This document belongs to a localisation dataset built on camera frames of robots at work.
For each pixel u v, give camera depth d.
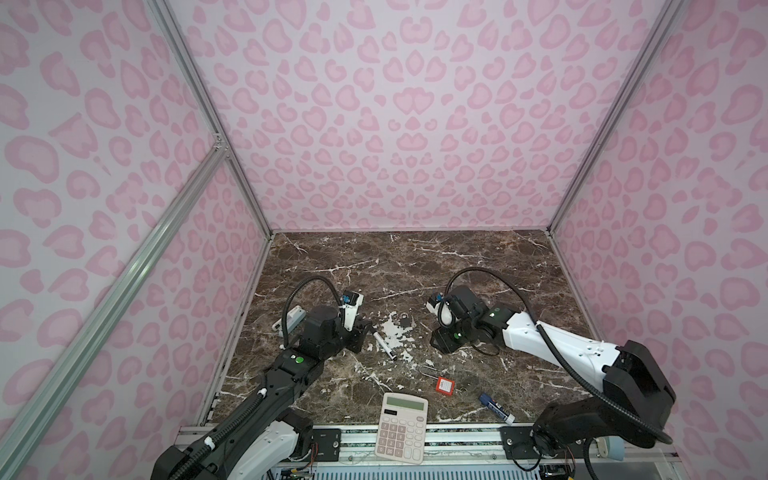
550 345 0.49
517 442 0.74
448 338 0.73
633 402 0.41
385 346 0.89
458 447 0.74
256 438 0.49
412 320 0.95
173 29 0.71
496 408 0.77
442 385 0.81
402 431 0.73
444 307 0.72
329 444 0.73
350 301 0.69
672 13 0.69
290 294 1.03
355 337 0.70
